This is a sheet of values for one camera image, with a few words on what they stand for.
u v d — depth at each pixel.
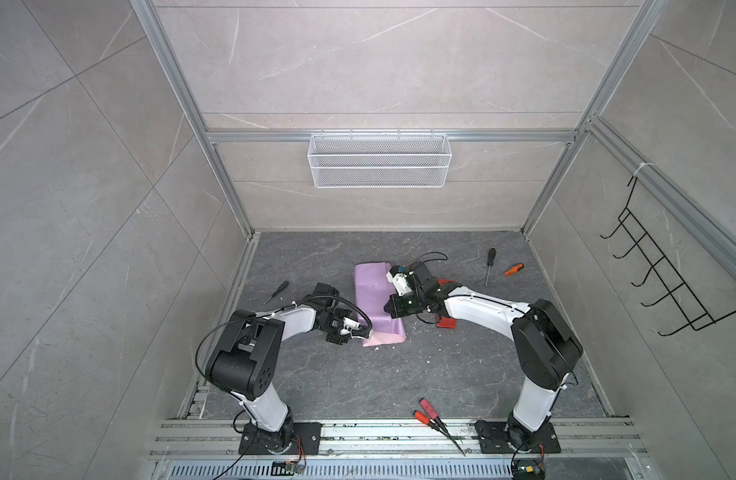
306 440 0.73
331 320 0.80
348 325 0.79
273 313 0.54
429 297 0.70
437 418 0.76
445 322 0.92
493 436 0.74
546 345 0.49
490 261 1.10
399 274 0.82
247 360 0.47
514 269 1.07
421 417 0.76
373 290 0.95
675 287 0.63
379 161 1.01
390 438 0.75
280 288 1.03
